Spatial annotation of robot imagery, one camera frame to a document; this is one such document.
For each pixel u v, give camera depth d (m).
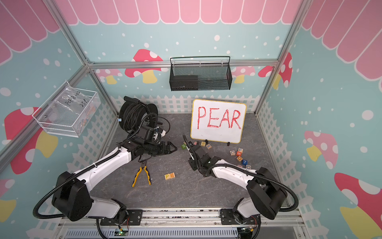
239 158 0.94
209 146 1.00
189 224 0.74
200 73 0.94
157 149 0.72
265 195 0.42
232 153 0.97
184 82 0.89
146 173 0.89
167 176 0.87
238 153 0.97
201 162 0.65
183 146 1.00
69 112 0.73
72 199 0.41
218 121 0.97
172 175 0.87
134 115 0.89
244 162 0.93
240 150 0.99
